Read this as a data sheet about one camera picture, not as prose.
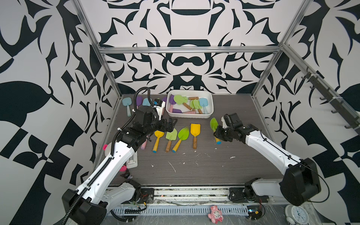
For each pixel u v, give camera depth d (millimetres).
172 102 1144
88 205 364
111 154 443
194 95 1173
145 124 535
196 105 1118
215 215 661
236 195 744
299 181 404
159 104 616
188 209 869
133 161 840
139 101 1227
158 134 966
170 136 963
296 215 663
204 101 1154
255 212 709
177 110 1086
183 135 968
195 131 988
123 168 803
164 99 1142
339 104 568
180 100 1161
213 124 918
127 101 1177
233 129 643
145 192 752
